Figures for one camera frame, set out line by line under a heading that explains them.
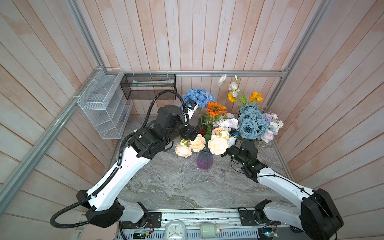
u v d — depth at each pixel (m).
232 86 0.81
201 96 0.66
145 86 1.05
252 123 0.65
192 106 0.49
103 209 0.37
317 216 0.40
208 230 0.63
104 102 0.69
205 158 0.92
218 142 0.54
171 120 0.41
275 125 0.76
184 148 0.58
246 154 0.61
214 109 0.63
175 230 0.69
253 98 0.79
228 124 0.67
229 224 0.73
